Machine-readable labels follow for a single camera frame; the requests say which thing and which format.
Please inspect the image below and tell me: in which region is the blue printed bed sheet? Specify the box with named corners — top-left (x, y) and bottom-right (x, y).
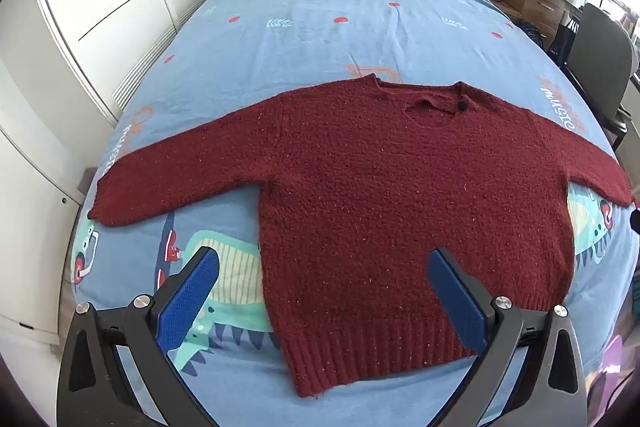
top-left (59, 0), bottom-right (640, 427)

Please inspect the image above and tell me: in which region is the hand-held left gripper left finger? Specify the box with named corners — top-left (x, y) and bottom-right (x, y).
top-left (56, 246), bottom-right (221, 427)

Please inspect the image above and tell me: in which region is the white slatted vent panel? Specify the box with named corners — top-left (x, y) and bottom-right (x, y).
top-left (111, 24), bottom-right (180, 114)

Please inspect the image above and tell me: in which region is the dark striped bag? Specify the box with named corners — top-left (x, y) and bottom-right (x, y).
top-left (550, 14), bottom-right (581, 58)

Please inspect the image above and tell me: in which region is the grey chair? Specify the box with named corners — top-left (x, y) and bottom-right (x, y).
top-left (562, 3), bottom-right (640, 152)

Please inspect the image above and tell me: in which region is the dark red knit sweater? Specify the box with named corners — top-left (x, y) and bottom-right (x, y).
top-left (89, 74), bottom-right (636, 399)

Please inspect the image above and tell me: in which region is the dark blue cloth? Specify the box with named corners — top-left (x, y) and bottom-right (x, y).
top-left (514, 19), bottom-right (546, 48)

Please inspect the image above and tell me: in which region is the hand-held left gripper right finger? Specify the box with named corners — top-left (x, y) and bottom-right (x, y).
top-left (427, 247), bottom-right (588, 427)

